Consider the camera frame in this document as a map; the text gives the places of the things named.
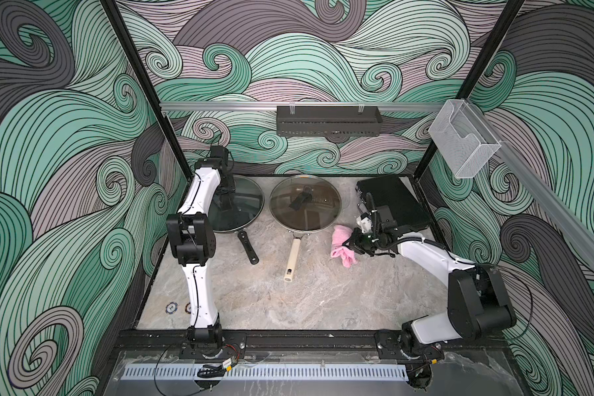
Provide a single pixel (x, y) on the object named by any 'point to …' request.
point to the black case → (391, 191)
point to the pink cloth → (340, 233)
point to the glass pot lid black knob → (305, 203)
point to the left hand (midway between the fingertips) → (222, 187)
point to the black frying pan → (245, 241)
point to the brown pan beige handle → (294, 244)
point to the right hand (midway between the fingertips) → (340, 245)
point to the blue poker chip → (172, 308)
